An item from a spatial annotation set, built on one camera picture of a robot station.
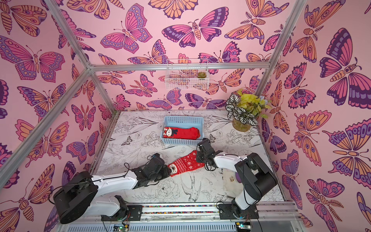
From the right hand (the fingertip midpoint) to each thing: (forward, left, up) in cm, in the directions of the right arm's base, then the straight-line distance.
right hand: (199, 154), depth 94 cm
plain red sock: (+14, +5, +4) cm, 15 cm away
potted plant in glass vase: (+17, -26, +24) cm, 40 cm away
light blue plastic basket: (+26, +13, +2) cm, 29 cm away
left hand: (-11, +16, +1) cm, 20 cm away
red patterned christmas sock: (-6, +8, +1) cm, 10 cm away
